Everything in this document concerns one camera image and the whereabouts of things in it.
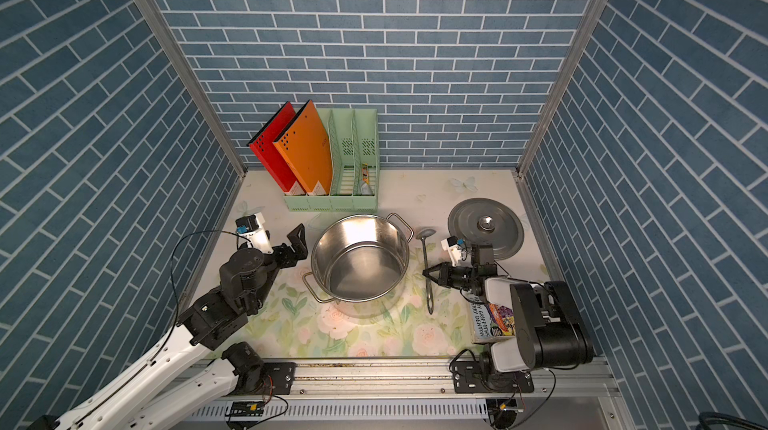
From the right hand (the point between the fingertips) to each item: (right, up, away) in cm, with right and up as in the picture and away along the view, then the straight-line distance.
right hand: (428, 274), depth 88 cm
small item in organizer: (-22, +27, +26) cm, 44 cm away
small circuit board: (-46, -29, -16) cm, 56 cm away
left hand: (-33, +15, -16) cm, 40 cm away
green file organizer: (-26, +44, +22) cm, 56 cm away
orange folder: (-39, +40, +8) cm, 57 cm away
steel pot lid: (+22, +15, +14) cm, 30 cm away
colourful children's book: (+16, -10, -9) cm, 21 cm away
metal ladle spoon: (0, +11, +7) cm, 13 cm away
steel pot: (-21, +2, +6) cm, 22 cm away
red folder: (-49, +38, +1) cm, 62 cm away
